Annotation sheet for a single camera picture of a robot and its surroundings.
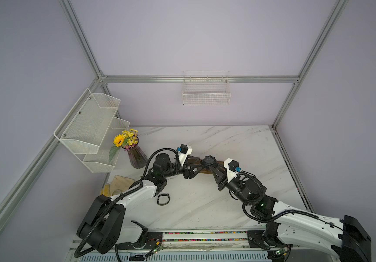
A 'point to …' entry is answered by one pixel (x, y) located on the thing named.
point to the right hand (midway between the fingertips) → (213, 166)
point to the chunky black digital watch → (210, 160)
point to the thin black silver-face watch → (163, 204)
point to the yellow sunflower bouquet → (126, 140)
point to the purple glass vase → (137, 156)
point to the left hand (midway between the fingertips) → (200, 164)
